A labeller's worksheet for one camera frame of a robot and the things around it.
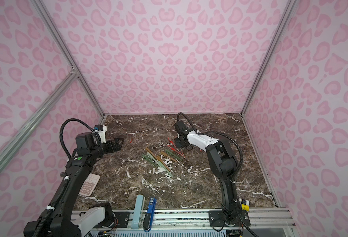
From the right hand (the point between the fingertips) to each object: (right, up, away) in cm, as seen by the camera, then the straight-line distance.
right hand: (181, 143), depth 100 cm
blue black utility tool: (-16, -32, -27) cm, 45 cm away
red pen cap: (-36, +1, +4) cm, 36 cm away
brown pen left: (-17, -8, -4) cm, 19 cm away
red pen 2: (-2, -6, -2) cm, 7 cm away
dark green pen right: (-5, -8, -3) cm, 10 cm away
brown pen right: (-8, -8, -4) cm, 12 cm away
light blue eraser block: (-21, -31, -29) cm, 48 cm away
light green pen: (-15, -12, -7) cm, 20 cm away
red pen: (-7, 0, +4) cm, 8 cm away
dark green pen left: (-21, -11, -5) cm, 24 cm away
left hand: (-36, +4, -19) cm, 41 cm away
